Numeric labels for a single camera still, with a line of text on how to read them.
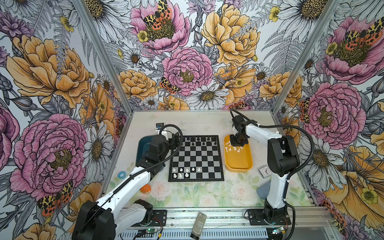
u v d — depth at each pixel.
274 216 0.66
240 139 0.85
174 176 0.85
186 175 0.85
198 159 0.92
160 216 0.74
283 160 0.54
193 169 0.88
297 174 0.90
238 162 0.94
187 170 0.87
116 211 0.43
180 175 0.85
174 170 0.87
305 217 0.76
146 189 0.78
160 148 0.61
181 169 0.87
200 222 0.70
